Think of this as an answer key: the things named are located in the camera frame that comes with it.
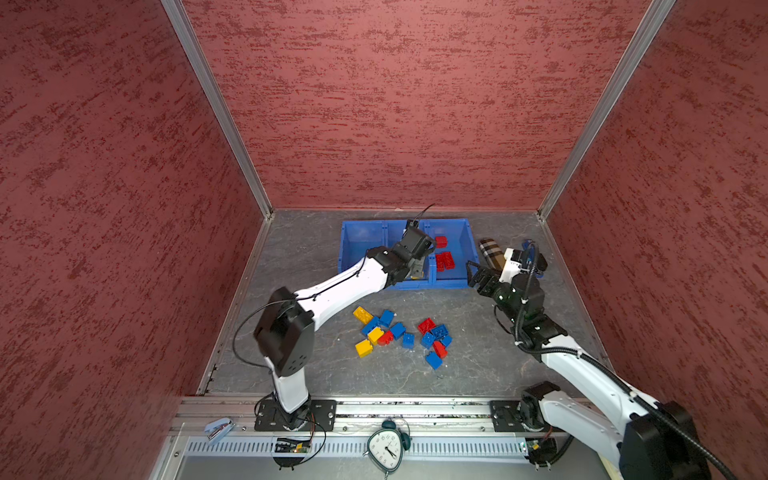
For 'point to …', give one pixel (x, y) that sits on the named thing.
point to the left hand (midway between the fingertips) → (408, 263)
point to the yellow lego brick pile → (415, 278)
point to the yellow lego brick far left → (363, 315)
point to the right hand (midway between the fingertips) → (473, 271)
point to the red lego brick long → (445, 260)
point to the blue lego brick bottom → (434, 360)
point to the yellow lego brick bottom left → (364, 348)
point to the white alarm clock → (385, 446)
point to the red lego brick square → (441, 242)
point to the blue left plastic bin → (358, 236)
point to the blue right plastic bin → (455, 246)
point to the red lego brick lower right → (439, 349)
